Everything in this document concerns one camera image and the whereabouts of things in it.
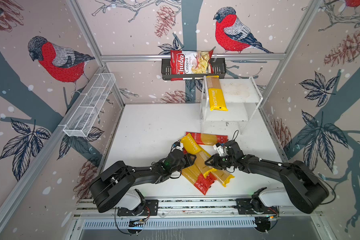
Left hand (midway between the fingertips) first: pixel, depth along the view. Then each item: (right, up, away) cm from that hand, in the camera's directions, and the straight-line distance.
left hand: (195, 158), depth 82 cm
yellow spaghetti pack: (+10, +33, -7) cm, 35 cm away
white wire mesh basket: (-58, +30, -4) cm, 65 cm away
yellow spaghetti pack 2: (-2, +5, +10) cm, 12 cm away
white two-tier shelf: (+24, +35, -2) cm, 42 cm away
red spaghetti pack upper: (+3, -7, -1) cm, 8 cm away
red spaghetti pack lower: (+4, -12, -3) cm, 13 cm away
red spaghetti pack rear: (+10, +8, +16) cm, 21 cm away
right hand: (+5, -5, +2) cm, 8 cm away
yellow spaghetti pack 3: (+16, -10, -1) cm, 19 cm away
